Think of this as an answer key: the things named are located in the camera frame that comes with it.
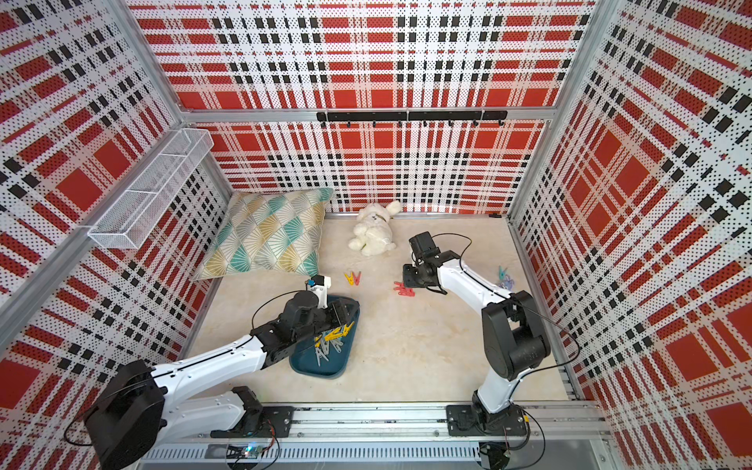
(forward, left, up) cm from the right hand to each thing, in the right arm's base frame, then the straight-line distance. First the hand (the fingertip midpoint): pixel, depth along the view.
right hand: (413, 277), depth 91 cm
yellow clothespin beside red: (+5, +22, -9) cm, 24 cm away
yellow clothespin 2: (-15, +24, -7) cm, 29 cm away
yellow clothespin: (-14, +21, -8) cm, 26 cm away
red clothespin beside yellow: (+5, +19, -9) cm, 22 cm away
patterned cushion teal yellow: (+13, +46, +8) cm, 48 cm away
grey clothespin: (-21, +28, -8) cm, 36 cm away
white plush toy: (+18, +13, +1) cm, 22 cm away
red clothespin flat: (-1, +2, -8) cm, 8 cm away
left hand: (-11, +16, +3) cm, 20 cm away
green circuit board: (-44, +41, -7) cm, 60 cm away
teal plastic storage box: (-23, +32, -7) cm, 40 cm away
